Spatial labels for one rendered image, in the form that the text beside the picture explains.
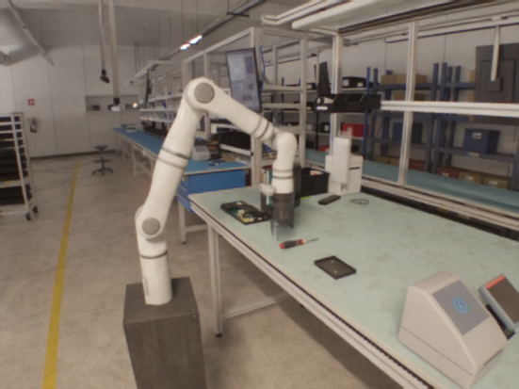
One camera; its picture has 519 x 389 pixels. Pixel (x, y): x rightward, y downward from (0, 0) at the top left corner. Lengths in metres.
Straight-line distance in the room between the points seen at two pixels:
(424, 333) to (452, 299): 0.09
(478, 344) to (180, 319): 0.81
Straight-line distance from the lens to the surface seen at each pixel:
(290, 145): 1.03
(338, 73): 1.99
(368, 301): 0.87
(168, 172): 0.94
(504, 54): 2.74
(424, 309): 0.68
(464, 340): 0.66
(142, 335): 1.10
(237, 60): 2.64
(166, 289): 1.10
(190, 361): 1.19
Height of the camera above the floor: 1.47
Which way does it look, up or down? 15 degrees down
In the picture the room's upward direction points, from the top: straight up
